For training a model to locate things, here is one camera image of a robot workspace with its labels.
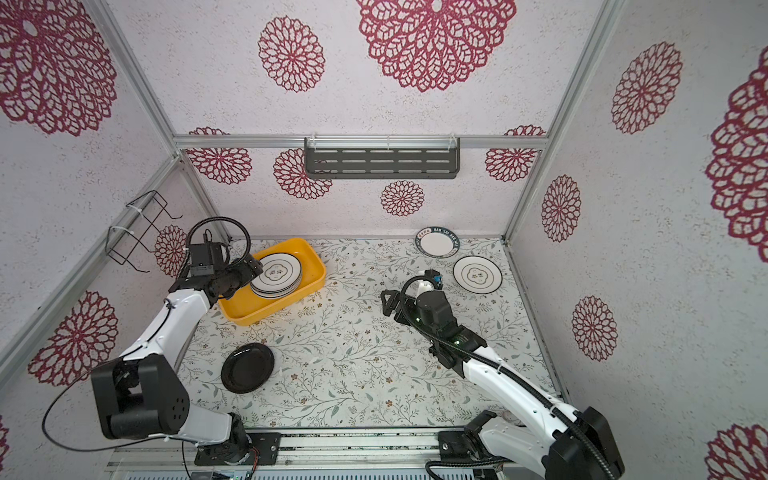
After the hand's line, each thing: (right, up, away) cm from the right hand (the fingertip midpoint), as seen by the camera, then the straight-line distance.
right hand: (393, 293), depth 77 cm
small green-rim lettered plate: (+19, +17, +43) cm, 50 cm away
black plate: (-41, -22, +8) cm, 48 cm away
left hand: (-41, +4, +11) cm, 43 cm away
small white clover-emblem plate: (+32, +4, +32) cm, 45 cm away
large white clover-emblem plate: (-38, +4, +26) cm, 46 cm away
